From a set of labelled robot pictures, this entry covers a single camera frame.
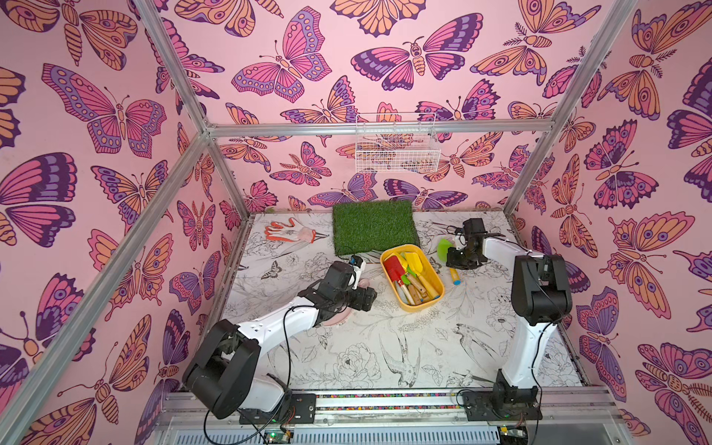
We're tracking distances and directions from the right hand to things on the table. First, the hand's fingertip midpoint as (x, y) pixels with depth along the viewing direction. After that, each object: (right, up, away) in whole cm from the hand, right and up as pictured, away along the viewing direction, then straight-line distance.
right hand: (445, 262), depth 102 cm
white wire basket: (-19, +42, -7) cm, 46 cm away
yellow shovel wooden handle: (-11, -2, -3) cm, 11 cm away
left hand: (-29, -7, -15) cm, 33 cm away
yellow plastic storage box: (-7, -3, -5) cm, 9 cm away
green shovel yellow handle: (+2, +6, +7) cm, 9 cm away
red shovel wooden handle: (-19, -3, -7) cm, 20 cm away
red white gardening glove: (-60, +11, +10) cm, 62 cm away
